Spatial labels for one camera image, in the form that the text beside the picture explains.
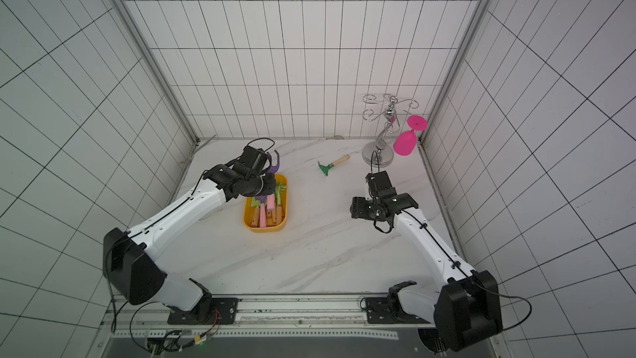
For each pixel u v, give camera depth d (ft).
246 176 1.96
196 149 3.96
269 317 2.38
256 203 3.09
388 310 2.38
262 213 2.95
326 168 3.58
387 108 3.02
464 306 1.30
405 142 3.29
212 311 2.30
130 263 1.31
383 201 1.99
